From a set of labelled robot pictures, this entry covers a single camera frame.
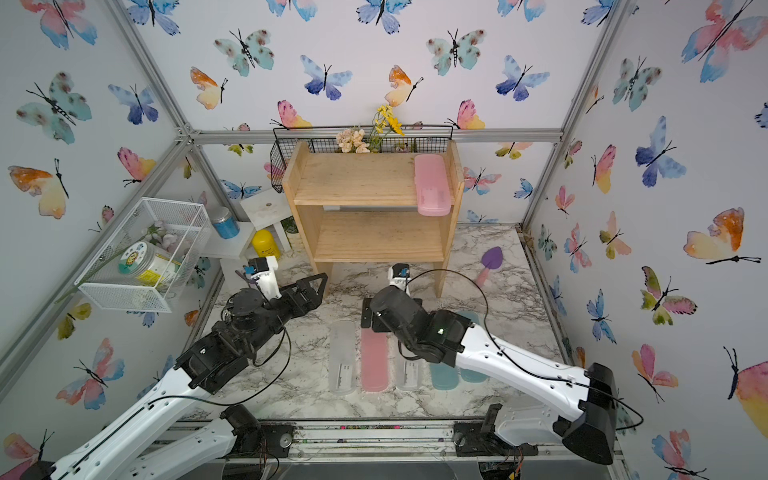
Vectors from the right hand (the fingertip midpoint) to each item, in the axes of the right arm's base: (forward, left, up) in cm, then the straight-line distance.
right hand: (379, 302), depth 71 cm
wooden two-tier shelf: (+46, +11, -12) cm, 49 cm away
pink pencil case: (-5, +2, -24) cm, 24 cm away
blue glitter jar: (+27, +50, -3) cm, 57 cm away
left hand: (+2, +14, +6) cm, 15 cm away
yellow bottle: (+28, +42, -13) cm, 52 cm away
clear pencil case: (-4, +12, -25) cm, 28 cm away
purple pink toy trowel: (+36, -37, -26) cm, 58 cm away
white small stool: (+32, +39, -2) cm, 51 cm away
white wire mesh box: (+17, +56, +5) cm, 59 cm away
